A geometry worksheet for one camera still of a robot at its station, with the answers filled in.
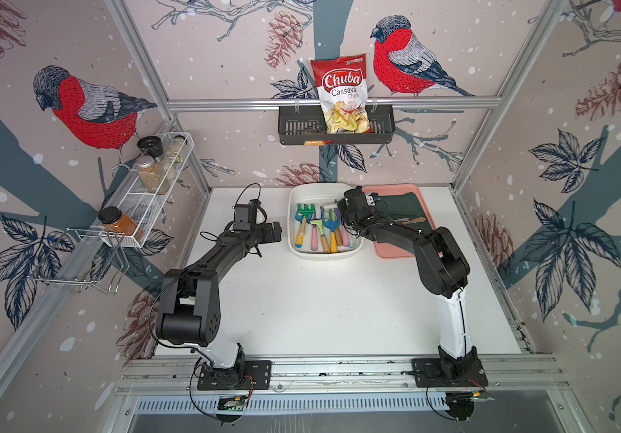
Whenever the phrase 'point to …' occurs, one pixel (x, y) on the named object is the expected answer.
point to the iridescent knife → (416, 220)
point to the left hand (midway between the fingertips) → (273, 223)
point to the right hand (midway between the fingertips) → (336, 198)
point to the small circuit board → (231, 404)
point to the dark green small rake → (303, 211)
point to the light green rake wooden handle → (324, 240)
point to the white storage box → (319, 195)
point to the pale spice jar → (173, 148)
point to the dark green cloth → (404, 206)
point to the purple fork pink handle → (314, 240)
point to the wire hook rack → (85, 259)
